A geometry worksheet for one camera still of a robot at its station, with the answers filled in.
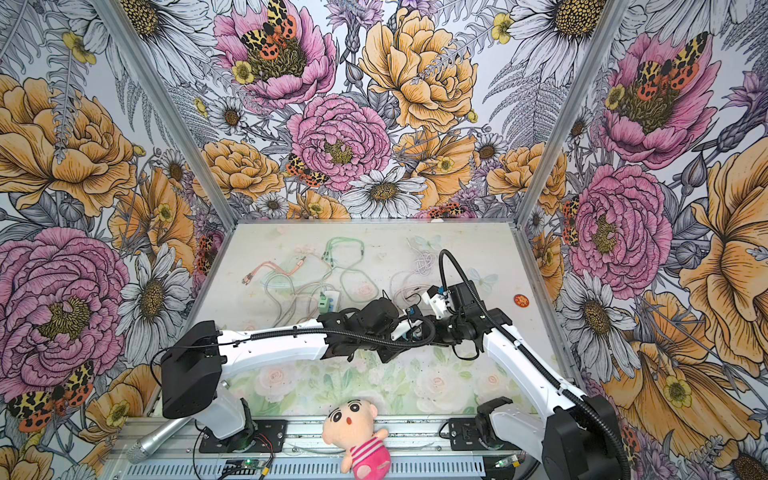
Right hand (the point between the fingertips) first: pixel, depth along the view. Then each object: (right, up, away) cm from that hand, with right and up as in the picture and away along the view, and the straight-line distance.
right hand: (415, 345), depth 78 cm
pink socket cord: (-3, +9, +24) cm, 26 cm away
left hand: (-4, -1, +2) cm, 5 cm away
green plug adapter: (-27, +8, +14) cm, 31 cm away
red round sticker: (+36, +8, +22) cm, 43 cm away
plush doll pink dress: (-15, -15, -9) cm, 23 cm away
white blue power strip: (-25, +9, +19) cm, 32 cm away
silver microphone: (-63, -21, -9) cm, 67 cm away
